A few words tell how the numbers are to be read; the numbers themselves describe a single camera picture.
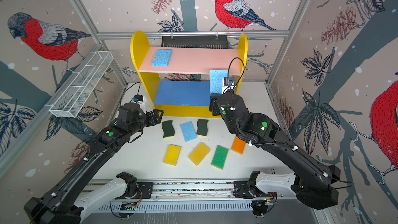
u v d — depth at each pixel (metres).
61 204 0.38
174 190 0.75
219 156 0.83
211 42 0.94
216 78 0.61
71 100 0.72
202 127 0.94
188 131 0.93
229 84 0.46
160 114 0.71
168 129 0.95
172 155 0.85
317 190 0.38
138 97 0.64
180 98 0.91
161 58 0.75
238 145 0.87
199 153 0.86
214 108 0.52
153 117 0.65
